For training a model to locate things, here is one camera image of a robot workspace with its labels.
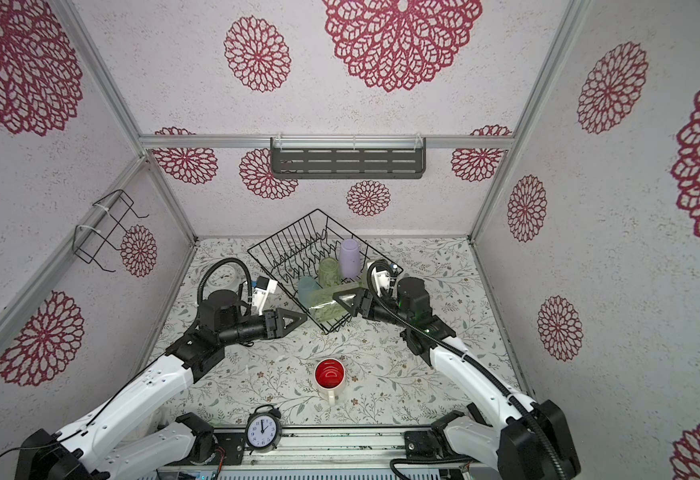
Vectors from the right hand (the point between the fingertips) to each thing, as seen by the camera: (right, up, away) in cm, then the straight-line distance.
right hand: (340, 296), depth 72 cm
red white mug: (-3, -24, +14) cm, 27 cm away
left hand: (-9, -7, 0) cm, 11 cm away
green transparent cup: (-3, -2, -4) cm, 5 cm away
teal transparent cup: (-13, +1, +31) cm, 34 cm away
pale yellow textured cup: (+7, +3, +31) cm, 32 cm away
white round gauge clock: (-41, +3, +31) cm, 52 cm away
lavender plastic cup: (+3, +10, +28) cm, 30 cm away
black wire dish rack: (-13, +9, +41) cm, 44 cm away
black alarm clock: (-19, -33, +3) cm, 39 cm away
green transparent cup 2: (-5, +4, +37) cm, 37 cm away
